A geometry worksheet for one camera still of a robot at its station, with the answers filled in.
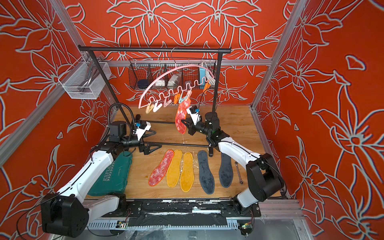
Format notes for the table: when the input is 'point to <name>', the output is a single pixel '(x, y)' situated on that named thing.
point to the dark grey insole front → (225, 172)
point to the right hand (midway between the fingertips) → (179, 120)
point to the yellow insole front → (187, 179)
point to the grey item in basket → (174, 81)
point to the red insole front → (158, 173)
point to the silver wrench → (241, 181)
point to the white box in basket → (160, 83)
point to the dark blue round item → (143, 83)
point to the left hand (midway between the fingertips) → (157, 137)
